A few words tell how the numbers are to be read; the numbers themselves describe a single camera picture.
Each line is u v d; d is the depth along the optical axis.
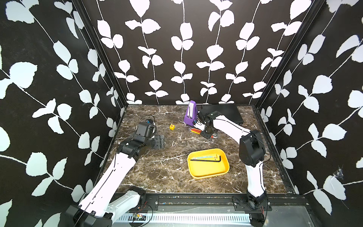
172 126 1.04
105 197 0.39
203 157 0.92
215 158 0.91
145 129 0.55
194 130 1.04
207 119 0.70
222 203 0.75
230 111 1.27
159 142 0.66
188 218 0.70
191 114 1.01
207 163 0.87
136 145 0.49
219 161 0.90
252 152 0.54
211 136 1.01
